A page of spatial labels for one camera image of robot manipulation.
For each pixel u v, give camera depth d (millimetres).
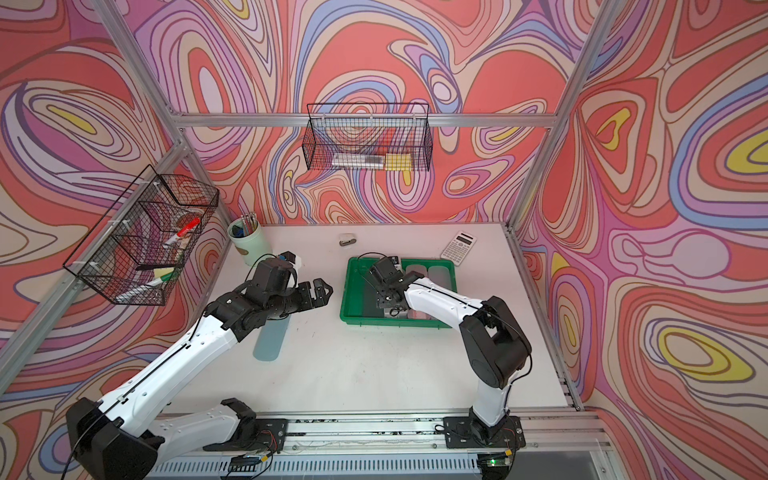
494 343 470
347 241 1148
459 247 1113
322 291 683
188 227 765
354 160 821
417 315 902
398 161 910
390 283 698
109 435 371
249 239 981
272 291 574
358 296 988
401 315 922
